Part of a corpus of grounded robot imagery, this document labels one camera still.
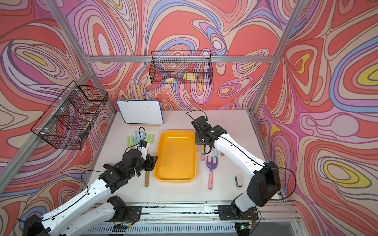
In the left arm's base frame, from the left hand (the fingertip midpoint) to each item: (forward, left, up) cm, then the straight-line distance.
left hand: (155, 157), depth 79 cm
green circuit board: (-30, +16, -16) cm, 37 cm away
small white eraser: (-9, -46, -11) cm, 49 cm away
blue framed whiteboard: (+33, +15, +2) cm, 36 cm away
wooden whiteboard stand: (+34, +16, -14) cm, 40 cm away
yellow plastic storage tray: (+3, -11, -11) cm, 15 cm away
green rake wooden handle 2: (-7, +6, -13) cm, 16 cm away
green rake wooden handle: (+19, +23, -14) cm, 33 cm away
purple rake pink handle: (0, -32, -13) cm, 34 cm away
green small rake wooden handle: (+8, -40, -12) cm, 42 cm away
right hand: (+8, -26, +2) cm, 27 cm away
